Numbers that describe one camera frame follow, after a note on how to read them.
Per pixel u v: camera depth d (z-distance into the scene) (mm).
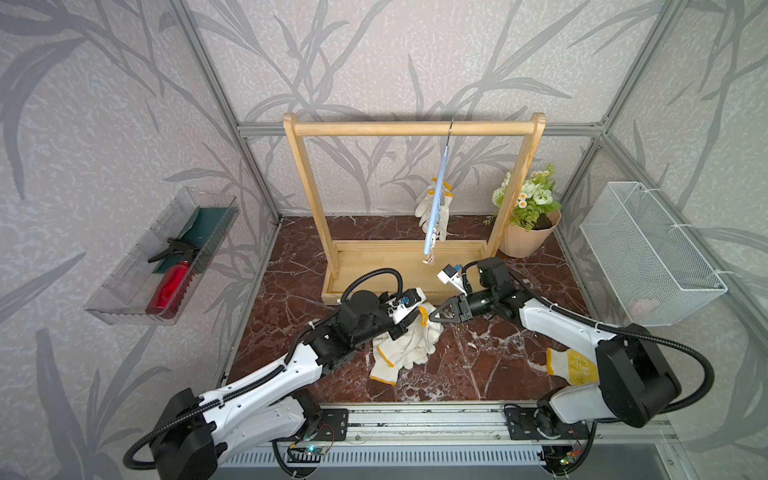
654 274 607
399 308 603
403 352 823
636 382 426
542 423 648
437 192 577
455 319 707
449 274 743
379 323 619
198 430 401
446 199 854
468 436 726
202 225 733
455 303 712
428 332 756
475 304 707
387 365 821
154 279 638
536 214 845
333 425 734
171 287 581
